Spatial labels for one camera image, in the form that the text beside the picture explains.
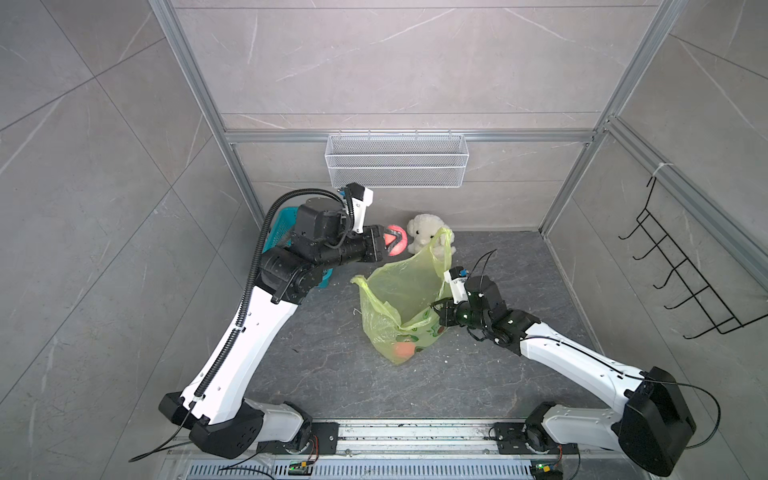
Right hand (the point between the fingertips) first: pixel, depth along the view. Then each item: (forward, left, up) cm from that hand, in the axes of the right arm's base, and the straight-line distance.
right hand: (433, 305), depth 81 cm
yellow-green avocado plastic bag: (+6, +9, -6) cm, 13 cm away
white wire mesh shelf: (+49, +9, +14) cm, 52 cm away
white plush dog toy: (+27, +1, +3) cm, 27 cm away
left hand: (+1, +10, +28) cm, 30 cm away
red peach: (-10, +8, -5) cm, 14 cm away
